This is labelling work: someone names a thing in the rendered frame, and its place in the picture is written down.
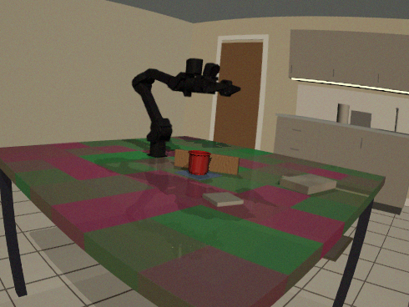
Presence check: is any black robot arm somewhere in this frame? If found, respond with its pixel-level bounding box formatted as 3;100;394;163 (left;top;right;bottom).
132;58;220;158

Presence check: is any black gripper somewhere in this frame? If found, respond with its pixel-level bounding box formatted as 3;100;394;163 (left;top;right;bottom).
194;75;241;97

